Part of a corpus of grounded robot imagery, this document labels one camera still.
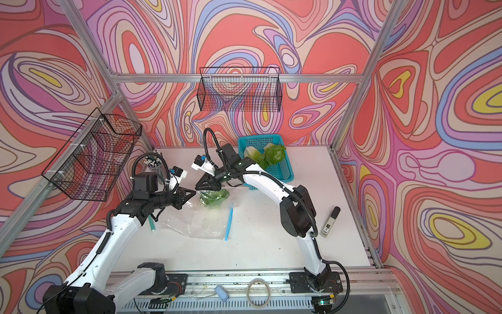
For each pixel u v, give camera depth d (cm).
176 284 73
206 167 71
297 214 51
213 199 79
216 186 70
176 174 67
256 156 104
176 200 68
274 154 101
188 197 75
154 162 91
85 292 38
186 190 72
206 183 72
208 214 93
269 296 70
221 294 70
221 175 72
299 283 73
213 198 79
